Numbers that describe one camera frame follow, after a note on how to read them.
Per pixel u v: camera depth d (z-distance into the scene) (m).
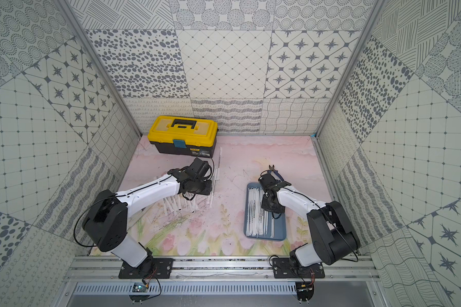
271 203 0.75
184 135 0.97
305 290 0.72
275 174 1.04
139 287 0.72
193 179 0.67
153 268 0.73
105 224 0.44
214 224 0.86
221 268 0.76
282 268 0.73
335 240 0.43
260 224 0.86
